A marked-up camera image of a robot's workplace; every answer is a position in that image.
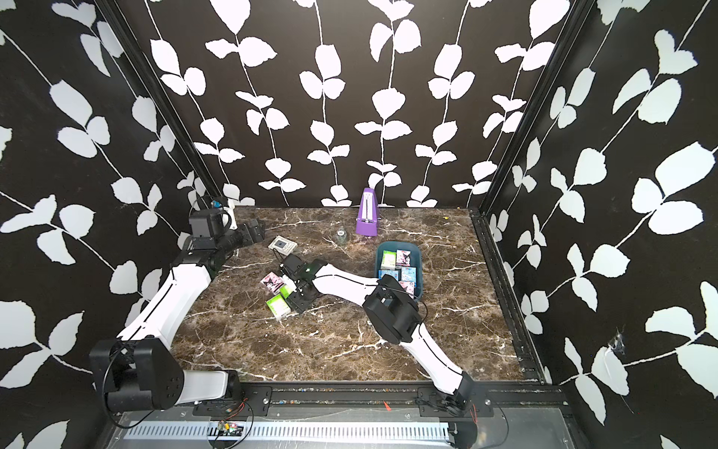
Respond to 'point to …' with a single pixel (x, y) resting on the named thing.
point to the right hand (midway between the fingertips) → (299, 296)
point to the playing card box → (282, 245)
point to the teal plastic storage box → (415, 260)
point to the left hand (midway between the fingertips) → (252, 220)
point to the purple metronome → (367, 218)
